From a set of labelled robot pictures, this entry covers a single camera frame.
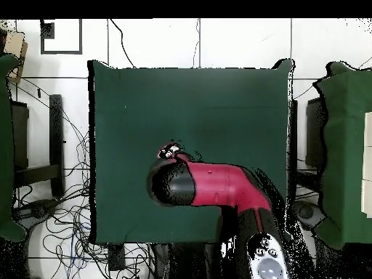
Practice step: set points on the tan cardboard piece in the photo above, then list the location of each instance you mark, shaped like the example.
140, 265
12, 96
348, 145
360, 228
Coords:
14, 43

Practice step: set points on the dark green table cloth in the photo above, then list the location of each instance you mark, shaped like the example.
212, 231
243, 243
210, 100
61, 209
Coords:
189, 101

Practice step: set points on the black equipment tower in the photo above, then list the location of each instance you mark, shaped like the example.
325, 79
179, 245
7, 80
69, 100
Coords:
314, 130

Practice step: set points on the black box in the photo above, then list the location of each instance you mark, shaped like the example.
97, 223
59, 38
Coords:
20, 133

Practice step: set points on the black power strip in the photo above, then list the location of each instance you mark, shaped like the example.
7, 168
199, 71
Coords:
116, 257

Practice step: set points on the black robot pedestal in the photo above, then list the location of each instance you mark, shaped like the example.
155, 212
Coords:
186, 261

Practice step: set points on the green cloth on side table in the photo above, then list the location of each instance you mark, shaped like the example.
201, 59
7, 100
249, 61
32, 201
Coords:
345, 145
5, 145

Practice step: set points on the grey pedestal foot with knob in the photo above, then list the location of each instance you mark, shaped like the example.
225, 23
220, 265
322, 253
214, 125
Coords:
37, 210

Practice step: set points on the black metal stand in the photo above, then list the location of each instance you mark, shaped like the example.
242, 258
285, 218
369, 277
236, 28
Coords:
56, 130
293, 130

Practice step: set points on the white box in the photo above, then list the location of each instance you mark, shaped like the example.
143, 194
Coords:
366, 199
368, 162

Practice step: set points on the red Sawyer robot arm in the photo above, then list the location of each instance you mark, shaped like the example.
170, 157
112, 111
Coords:
221, 183

